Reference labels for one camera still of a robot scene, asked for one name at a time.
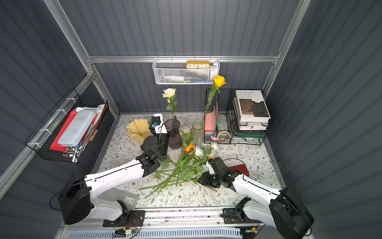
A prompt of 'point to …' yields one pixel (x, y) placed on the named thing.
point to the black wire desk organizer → (221, 124)
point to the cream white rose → (169, 94)
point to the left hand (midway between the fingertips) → (168, 119)
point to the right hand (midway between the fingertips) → (203, 180)
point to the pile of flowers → (189, 167)
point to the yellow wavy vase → (138, 129)
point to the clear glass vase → (198, 133)
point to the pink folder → (210, 122)
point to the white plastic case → (77, 128)
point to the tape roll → (225, 131)
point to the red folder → (56, 146)
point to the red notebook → (242, 168)
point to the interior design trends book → (250, 106)
